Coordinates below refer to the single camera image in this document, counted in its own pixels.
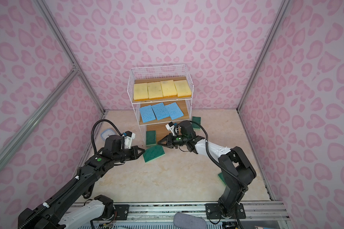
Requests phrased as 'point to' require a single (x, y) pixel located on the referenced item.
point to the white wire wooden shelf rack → (152, 74)
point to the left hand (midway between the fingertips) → (145, 150)
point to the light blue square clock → (106, 133)
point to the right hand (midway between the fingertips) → (160, 144)
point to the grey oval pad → (182, 221)
